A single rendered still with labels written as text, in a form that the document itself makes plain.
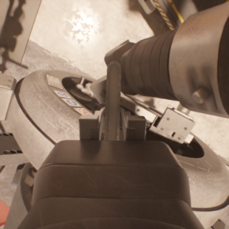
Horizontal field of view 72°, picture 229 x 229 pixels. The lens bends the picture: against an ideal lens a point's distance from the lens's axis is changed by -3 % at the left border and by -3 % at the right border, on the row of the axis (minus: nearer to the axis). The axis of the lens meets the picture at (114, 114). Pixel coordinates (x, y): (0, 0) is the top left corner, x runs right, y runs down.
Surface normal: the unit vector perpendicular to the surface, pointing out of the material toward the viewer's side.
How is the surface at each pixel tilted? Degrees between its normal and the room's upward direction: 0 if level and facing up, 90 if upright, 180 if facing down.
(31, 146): 37
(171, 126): 24
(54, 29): 0
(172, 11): 0
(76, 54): 0
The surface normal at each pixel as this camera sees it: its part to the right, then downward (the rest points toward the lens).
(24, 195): 0.44, -0.86
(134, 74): -0.85, 0.33
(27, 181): -0.30, 0.14
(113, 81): 0.01, 0.30
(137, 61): -0.87, -0.04
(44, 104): -0.08, -0.64
